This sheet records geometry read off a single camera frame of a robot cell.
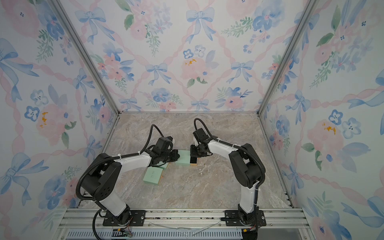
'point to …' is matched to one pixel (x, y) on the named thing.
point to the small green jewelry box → (153, 175)
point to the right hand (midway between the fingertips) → (193, 153)
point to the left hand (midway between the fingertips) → (181, 155)
